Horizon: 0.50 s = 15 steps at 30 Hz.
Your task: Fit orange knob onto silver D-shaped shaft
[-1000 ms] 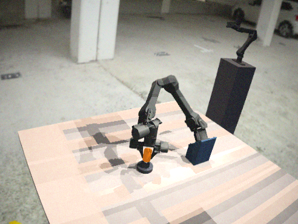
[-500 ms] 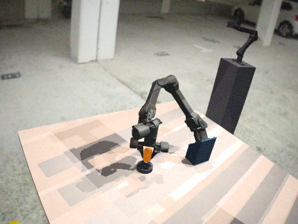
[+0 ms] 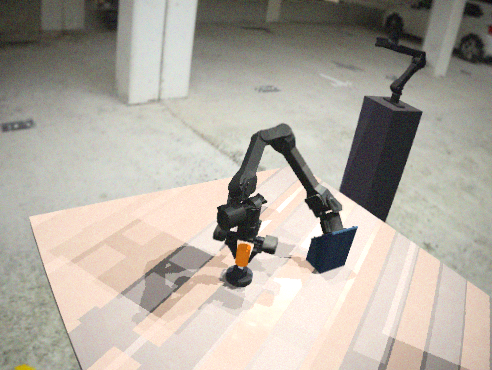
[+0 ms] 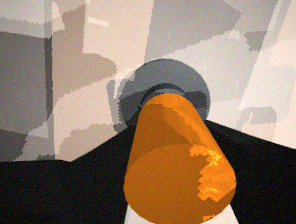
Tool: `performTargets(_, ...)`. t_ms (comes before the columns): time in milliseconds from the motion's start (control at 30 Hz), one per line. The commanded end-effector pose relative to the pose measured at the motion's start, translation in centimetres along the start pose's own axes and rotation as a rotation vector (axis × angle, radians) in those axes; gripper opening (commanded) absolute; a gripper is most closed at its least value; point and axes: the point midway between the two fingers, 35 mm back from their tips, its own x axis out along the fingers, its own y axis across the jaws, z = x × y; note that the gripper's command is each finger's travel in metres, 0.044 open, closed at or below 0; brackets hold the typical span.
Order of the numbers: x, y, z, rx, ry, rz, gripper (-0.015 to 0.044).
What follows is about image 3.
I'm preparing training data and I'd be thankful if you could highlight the orange knob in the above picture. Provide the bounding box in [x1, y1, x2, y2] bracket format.
[235, 243, 251, 267]

